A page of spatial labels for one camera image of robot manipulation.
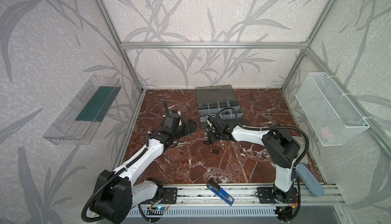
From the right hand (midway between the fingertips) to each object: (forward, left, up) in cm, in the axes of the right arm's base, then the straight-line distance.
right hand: (211, 130), depth 95 cm
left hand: (-2, +11, +13) cm, 17 cm away
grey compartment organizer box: (+27, -7, -2) cm, 28 cm away
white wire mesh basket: (-13, -50, +32) cm, 61 cm away
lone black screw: (-13, -2, -2) cm, 13 cm away
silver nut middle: (-2, +4, 0) cm, 4 cm away
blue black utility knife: (-33, -2, +3) cm, 33 cm away
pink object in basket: (-11, -56, +18) cm, 60 cm away
